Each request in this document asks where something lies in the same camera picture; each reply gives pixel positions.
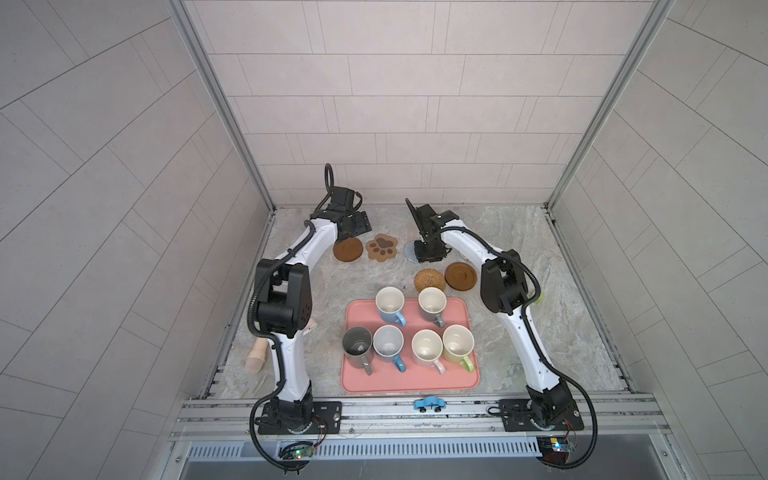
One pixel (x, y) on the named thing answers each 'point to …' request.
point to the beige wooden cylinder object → (256, 358)
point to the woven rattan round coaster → (429, 277)
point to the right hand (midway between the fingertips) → (422, 257)
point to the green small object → (540, 299)
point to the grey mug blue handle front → (387, 342)
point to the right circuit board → (555, 448)
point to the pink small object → (311, 325)
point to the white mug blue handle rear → (389, 302)
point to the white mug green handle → (458, 341)
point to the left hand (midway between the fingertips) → (362, 222)
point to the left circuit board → (303, 452)
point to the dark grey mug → (357, 344)
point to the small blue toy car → (429, 402)
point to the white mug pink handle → (427, 348)
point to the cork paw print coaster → (382, 248)
